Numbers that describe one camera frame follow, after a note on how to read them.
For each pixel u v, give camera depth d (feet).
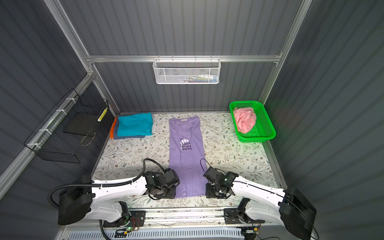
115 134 3.28
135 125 3.51
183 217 2.47
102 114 2.67
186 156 3.16
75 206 1.38
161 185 2.07
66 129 2.41
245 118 3.56
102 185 1.48
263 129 3.52
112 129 3.50
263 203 1.54
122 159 3.09
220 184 2.07
